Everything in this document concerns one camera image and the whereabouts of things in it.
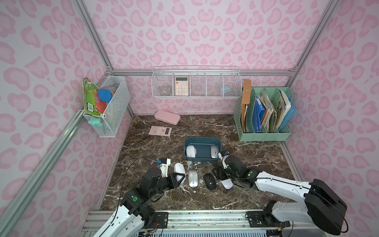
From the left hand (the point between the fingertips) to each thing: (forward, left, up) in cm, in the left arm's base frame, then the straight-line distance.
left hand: (183, 174), depth 73 cm
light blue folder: (+36, -65, +7) cm, 75 cm away
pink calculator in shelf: (+52, +3, +15) cm, 54 cm away
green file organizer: (+38, -51, +3) cm, 63 cm away
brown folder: (+35, -35, +17) cm, 52 cm away
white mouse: (0, -24, -14) cm, 27 cm away
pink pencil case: (+52, +16, -15) cm, 57 cm away
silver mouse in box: (+20, -18, -12) cm, 30 cm away
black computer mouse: (+1, -14, -13) cm, 19 cm away
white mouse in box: (+20, -3, -13) cm, 24 cm away
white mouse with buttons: (+3, +2, +1) cm, 3 cm away
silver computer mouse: (+3, -4, -14) cm, 15 cm away
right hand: (+6, -17, -10) cm, 21 cm away
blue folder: (+38, -47, +3) cm, 60 cm away
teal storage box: (+28, -11, -16) cm, 34 cm away
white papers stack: (+38, -60, +9) cm, 71 cm away
